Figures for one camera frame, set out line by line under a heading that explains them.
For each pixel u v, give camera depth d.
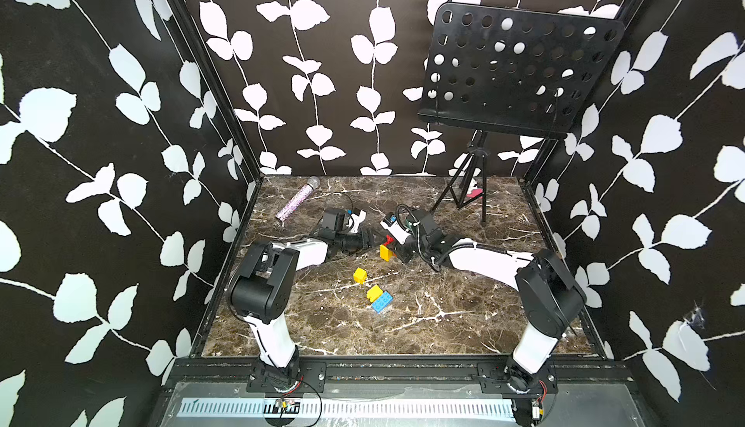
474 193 1.11
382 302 0.86
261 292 0.48
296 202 1.10
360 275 0.90
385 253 0.92
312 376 0.73
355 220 0.84
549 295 0.46
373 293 0.88
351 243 0.82
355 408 0.70
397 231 0.79
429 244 0.70
